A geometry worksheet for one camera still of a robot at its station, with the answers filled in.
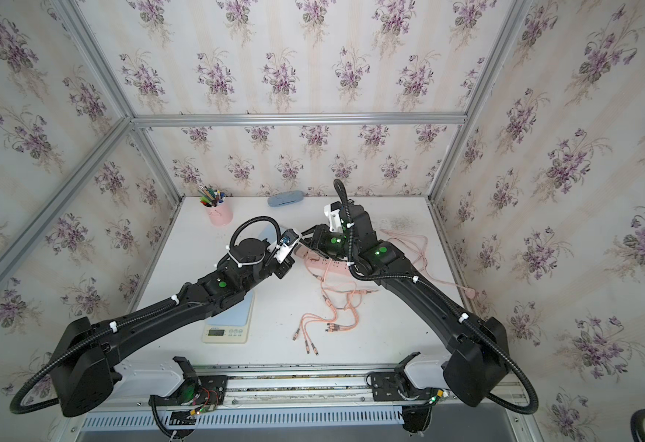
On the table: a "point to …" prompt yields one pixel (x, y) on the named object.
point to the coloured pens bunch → (210, 197)
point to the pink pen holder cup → (219, 215)
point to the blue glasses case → (285, 198)
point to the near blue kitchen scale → (230, 324)
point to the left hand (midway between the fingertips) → (295, 241)
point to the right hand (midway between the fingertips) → (303, 240)
